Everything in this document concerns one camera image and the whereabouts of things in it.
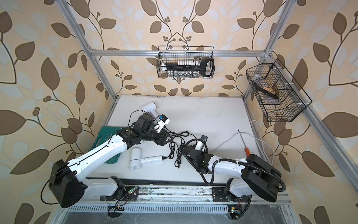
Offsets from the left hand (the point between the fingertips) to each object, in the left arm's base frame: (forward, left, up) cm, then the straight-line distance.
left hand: (168, 135), depth 76 cm
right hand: (0, -15, -15) cm, 21 cm away
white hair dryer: (-9, +20, -15) cm, 26 cm away
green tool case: (+10, +45, -16) cm, 49 cm away
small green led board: (-24, +18, -17) cm, 35 cm away
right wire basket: (+13, -60, +14) cm, 63 cm away
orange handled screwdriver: (-1, -49, -17) cm, 52 cm away
